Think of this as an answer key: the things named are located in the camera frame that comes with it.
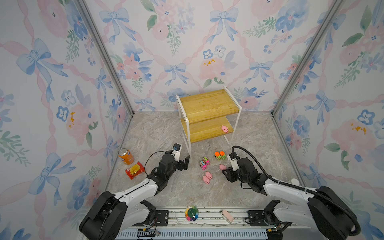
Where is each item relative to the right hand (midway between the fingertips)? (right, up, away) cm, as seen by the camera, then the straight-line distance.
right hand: (225, 169), depth 88 cm
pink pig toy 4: (-11, -6, -3) cm, 13 cm away
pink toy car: (-12, +1, +2) cm, 13 cm away
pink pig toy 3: (-10, -3, -1) cm, 10 cm away
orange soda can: (-57, +9, -2) cm, 58 cm away
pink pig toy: (0, +24, 0) cm, 24 cm away
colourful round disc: (-19, -19, -13) cm, 30 cm away
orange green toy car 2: (0, +7, +7) cm, 10 cm away
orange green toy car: (-3, +7, +7) cm, 10 cm away
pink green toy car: (-11, +4, +4) cm, 12 cm away
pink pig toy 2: (-1, 0, +3) cm, 3 cm away
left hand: (-25, +10, -2) cm, 27 cm away
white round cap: (+35, -4, -9) cm, 36 cm away
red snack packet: (-51, 0, -1) cm, 51 cm away
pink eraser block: (-2, -20, -14) cm, 24 cm away
